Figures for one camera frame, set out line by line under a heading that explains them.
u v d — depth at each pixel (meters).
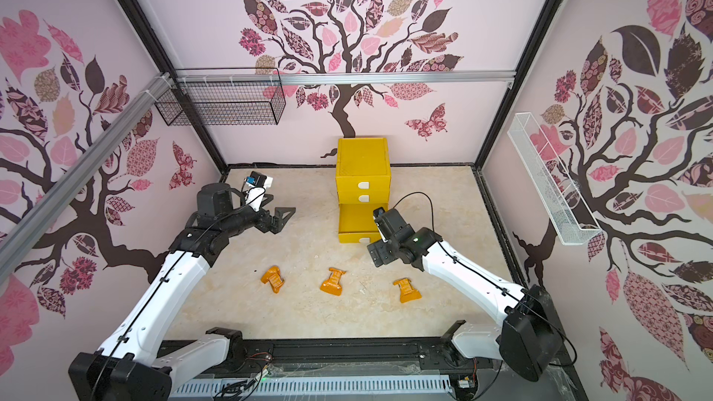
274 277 0.87
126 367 0.37
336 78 0.93
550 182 0.79
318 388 0.70
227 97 0.95
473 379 0.71
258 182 0.63
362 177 0.88
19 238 0.50
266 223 0.66
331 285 0.87
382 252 0.73
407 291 0.85
